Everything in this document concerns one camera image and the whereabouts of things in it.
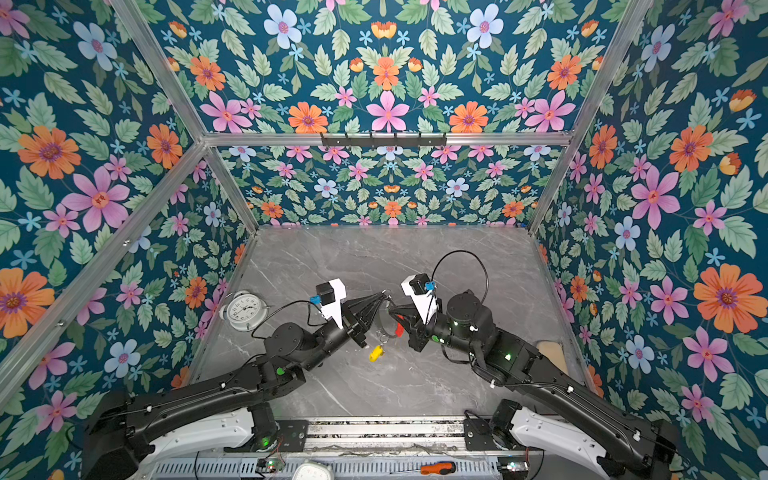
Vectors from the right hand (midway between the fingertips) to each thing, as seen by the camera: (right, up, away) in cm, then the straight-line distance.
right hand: (392, 309), depth 62 cm
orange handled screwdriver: (+11, -39, +7) cm, 41 cm away
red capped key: (+2, -5, +2) cm, 6 cm away
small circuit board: (-30, -39, +8) cm, 50 cm away
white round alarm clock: (-48, -6, +30) cm, 57 cm away
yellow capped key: (-4, -13, +9) cm, 16 cm away
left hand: (-1, +4, -5) cm, 6 cm away
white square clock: (-18, -38, +5) cm, 43 cm away
